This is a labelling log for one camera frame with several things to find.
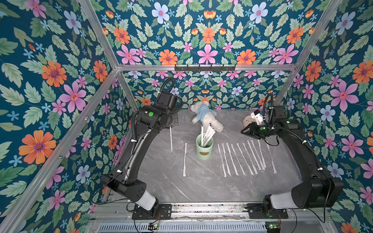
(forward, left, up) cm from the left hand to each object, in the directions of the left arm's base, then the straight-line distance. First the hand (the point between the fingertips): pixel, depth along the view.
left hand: (174, 118), depth 70 cm
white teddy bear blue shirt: (+23, -19, -24) cm, 38 cm away
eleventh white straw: (-6, -3, -34) cm, 34 cm away
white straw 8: (-18, -57, -33) cm, 69 cm away
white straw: (-9, -26, -33) cm, 44 cm away
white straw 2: (-17, -29, -33) cm, 47 cm away
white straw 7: (-15, -51, -34) cm, 63 cm away
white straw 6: (-7, -48, -33) cm, 59 cm away
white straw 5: (-16, -46, -34) cm, 60 cm away
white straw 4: (-9, -37, -34) cm, 51 cm away
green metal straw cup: (-7, -15, -24) cm, 29 cm away
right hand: (-3, -38, -9) cm, 40 cm away
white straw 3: (-18, -34, -33) cm, 50 cm away
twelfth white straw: (-4, +3, -13) cm, 14 cm away
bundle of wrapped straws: (0, -17, -20) cm, 26 cm away
